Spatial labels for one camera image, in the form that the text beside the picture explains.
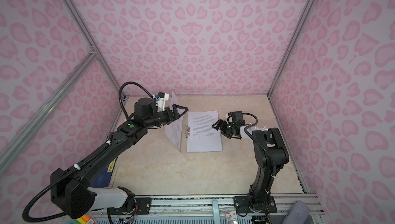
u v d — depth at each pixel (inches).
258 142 21.8
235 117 31.4
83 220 27.2
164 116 25.7
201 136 38.5
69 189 15.2
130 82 24.1
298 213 26.8
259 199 24.0
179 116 25.5
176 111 25.3
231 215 27.1
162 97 27.1
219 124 34.9
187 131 39.5
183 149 36.1
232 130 30.2
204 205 29.5
